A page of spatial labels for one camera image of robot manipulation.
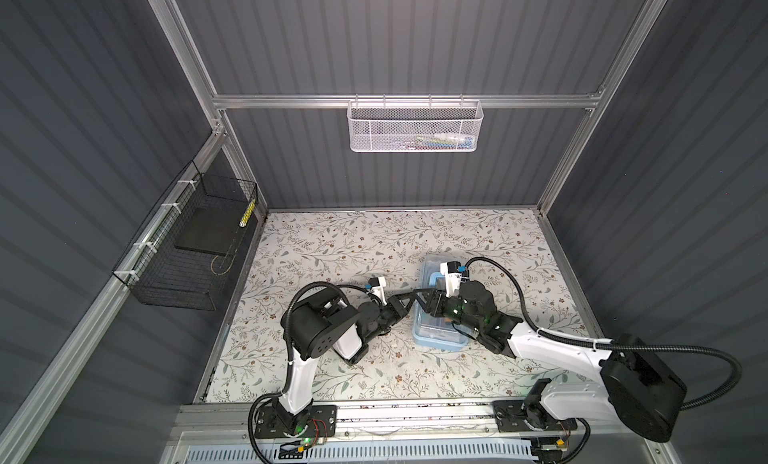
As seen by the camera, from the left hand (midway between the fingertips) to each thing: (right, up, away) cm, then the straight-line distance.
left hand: (419, 297), depth 87 cm
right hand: (0, +1, -5) cm, 6 cm away
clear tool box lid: (+2, -6, -6) cm, 9 cm away
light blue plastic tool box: (+8, -12, -7) cm, 16 cm away
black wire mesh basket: (-59, +13, -14) cm, 62 cm away
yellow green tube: (-48, +24, -5) cm, 54 cm away
